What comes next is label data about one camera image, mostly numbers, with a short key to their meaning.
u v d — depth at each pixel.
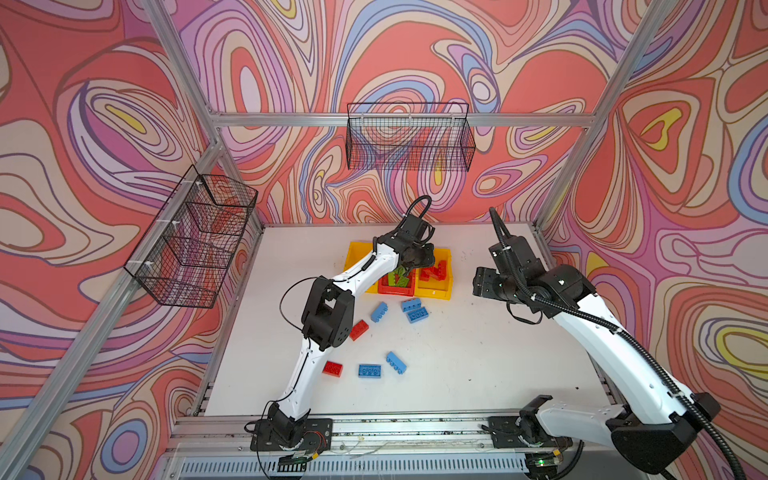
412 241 0.75
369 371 0.82
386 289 0.96
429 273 1.01
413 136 0.96
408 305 0.95
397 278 1.01
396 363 0.83
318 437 0.72
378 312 0.93
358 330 0.91
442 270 0.99
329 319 0.57
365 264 0.63
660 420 0.38
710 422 0.37
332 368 0.83
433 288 0.98
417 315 0.93
